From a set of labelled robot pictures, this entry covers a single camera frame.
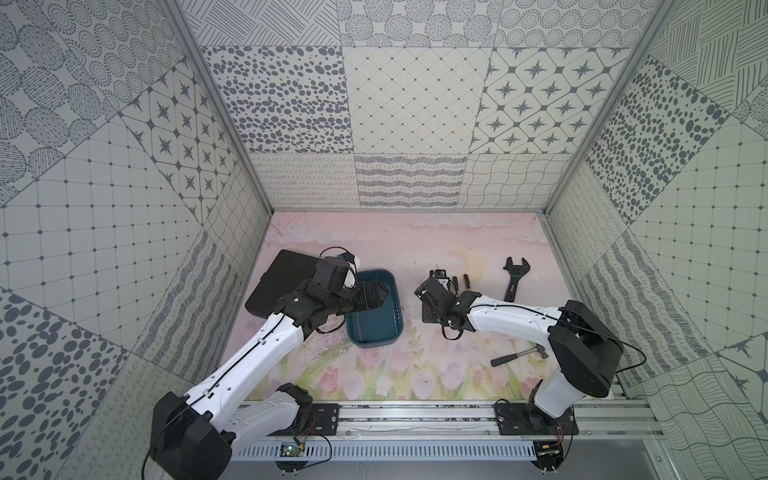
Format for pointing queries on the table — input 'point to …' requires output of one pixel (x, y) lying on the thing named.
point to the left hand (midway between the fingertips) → (377, 288)
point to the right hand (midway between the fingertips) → (434, 310)
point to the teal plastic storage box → (381, 327)
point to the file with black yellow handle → (468, 286)
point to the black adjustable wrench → (515, 273)
